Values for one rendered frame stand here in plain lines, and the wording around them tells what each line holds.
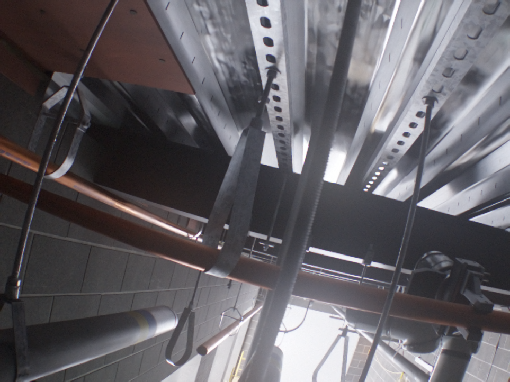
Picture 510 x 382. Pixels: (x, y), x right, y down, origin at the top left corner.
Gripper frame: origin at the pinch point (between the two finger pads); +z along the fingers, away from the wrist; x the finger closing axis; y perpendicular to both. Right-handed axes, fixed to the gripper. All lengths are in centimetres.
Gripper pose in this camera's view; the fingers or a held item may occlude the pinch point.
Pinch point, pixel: (476, 318)
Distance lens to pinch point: 66.2
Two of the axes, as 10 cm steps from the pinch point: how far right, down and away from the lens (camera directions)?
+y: 9.6, 2.4, -1.4
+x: -2.4, 9.7, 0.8
